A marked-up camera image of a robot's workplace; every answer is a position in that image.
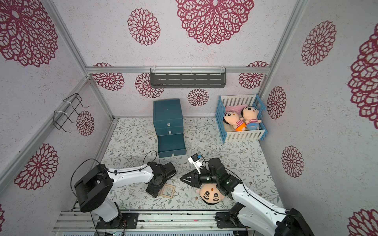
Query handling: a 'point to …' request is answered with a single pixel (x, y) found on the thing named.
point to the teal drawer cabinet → (168, 120)
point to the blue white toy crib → (227, 132)
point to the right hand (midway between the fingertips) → (184, 178)
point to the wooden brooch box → (168, 191)
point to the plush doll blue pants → (250, 114)
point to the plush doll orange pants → (232, 118)
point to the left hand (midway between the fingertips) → (162, 186)
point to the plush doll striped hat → (210, 193)
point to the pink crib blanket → (238, 108)
